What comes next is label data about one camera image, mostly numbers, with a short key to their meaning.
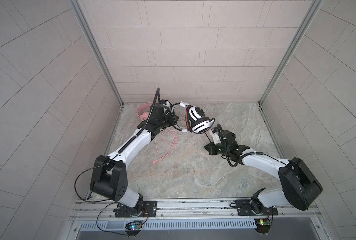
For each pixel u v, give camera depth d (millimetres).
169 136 979
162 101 747
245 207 712
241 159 597
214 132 777
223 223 680
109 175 424
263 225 679
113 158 437
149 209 710
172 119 724
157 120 633
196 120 675
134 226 642
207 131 697
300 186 424
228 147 663
